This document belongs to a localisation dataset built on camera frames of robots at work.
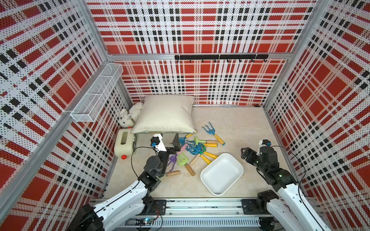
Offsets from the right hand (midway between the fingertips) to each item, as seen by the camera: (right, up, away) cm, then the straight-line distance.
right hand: (247, 152), depth 80 cm
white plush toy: (-79, +20, +24) cm, 85 cm away
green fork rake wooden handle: (-28, +4, +16) cm, 33 cm away
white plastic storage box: (-14, -14, +5) cm, 20 cm away
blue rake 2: (-39, +4, +21) cm, 44 cm away
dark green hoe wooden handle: (-43, -14, +4) cm, 45 cm away
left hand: (-42, +11, -5) cm, 44 cm away
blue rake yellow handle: (-25, +1, +16) cm, 29 cm away
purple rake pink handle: (-43, -7, +11) cm, 45 cm away
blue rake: (-17, +9, +26) cm, 32 cm away
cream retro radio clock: (-73, +4, +8) cm, 74 cm away
